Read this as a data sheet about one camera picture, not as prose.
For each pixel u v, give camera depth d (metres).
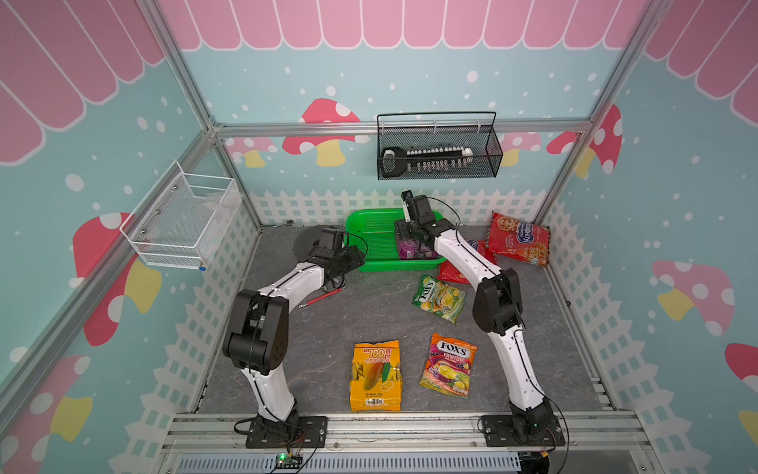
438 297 0.97
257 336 0.49
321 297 1.00
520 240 1.11
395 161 0.89
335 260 0.76
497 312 0.62
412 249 1.05
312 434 0.74
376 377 0.78
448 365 0.83
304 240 1.13
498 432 0.74
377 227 1.24
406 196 0.88
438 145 0.92
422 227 0.77
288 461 0.73
